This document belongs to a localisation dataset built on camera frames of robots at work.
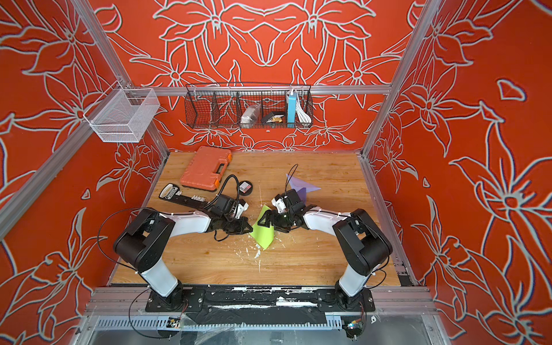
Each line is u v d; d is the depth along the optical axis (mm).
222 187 778
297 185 1001
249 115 916
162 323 698
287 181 1094
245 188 1002
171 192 1013
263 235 848
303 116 913
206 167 1081
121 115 922
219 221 754
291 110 875
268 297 744
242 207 874
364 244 461
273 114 839
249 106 973
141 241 475
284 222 777
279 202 854
